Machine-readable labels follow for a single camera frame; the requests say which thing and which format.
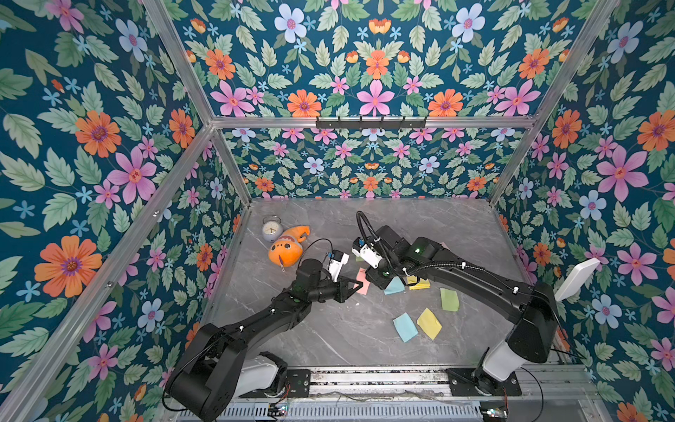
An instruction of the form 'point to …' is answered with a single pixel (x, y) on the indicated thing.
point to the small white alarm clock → (272, 228)
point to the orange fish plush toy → (286, 250)
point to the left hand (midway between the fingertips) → (364, 285)
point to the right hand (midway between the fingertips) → (375, 266)
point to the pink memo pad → (366, 284)
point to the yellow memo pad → (421, 284)
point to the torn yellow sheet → (429, 324)
